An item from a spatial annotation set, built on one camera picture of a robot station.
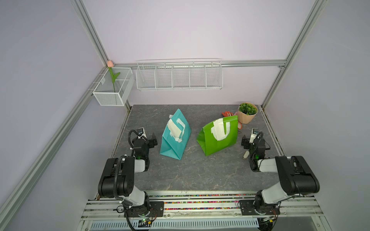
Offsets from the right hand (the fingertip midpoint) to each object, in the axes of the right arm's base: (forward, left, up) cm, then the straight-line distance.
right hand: (252, 135), depth 93 cm
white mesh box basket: (+10, +87, +28) cm, 92 cm away
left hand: (0, +68, +1) cm, 68 cm away
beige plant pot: (+16, +1, -1) cm, 16 cm away
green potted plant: (+18, 0, +7) cm, 19 cm away
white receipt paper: (-2, +24, +9) cm, 26 cm away
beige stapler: (-12, +6, -4) cm, 14 cm away
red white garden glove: (+25, +10, -7) cm, 28 cm away
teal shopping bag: (-11, +52, +7) cm, 54 cm away
